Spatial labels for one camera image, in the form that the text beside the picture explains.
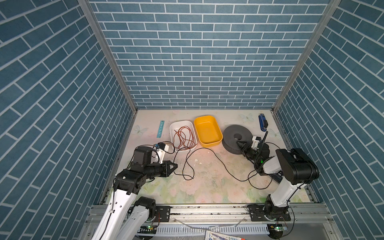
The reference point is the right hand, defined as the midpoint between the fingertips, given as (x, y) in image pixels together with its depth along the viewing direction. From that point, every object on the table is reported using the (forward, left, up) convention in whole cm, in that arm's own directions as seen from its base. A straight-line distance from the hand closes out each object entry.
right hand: (236, 141), depth 94 cm
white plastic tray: (+12, +42, -1) cm, 44 cm away
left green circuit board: (-49, +45, -9) cm, 67 cm away
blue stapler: (+20, -22, -3) cm, 29 cm away
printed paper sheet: (-49, +13, -6) cm, 51 cm away
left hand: (-25, +32, +14) cm, 43 cm away
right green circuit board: (-44, -17, -10) cm, 48 cm away
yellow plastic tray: (+12, +19, -5) cm, 23 cm away
